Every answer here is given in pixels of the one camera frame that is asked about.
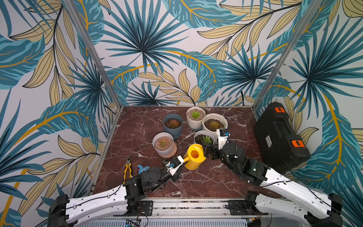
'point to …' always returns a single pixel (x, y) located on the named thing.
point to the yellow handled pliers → (128, 166)
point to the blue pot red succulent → (172, 124)
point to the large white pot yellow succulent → (213, 121)
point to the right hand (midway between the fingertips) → (209, 141)
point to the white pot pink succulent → (163, 144)
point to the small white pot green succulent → (204, 137)
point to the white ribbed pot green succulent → (195, 116)
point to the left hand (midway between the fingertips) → (184, 161)
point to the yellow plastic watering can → (194, 157)
